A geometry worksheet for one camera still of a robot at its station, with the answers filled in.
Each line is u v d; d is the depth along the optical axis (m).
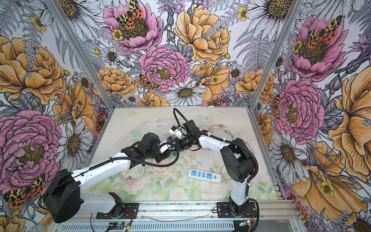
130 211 0.73
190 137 0.73
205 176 0.84
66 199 0.40
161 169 0.86
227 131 1.06
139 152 0.63
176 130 0.82
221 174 0.85
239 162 0.49
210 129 1.10
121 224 0.70
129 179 0.83
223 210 0.74
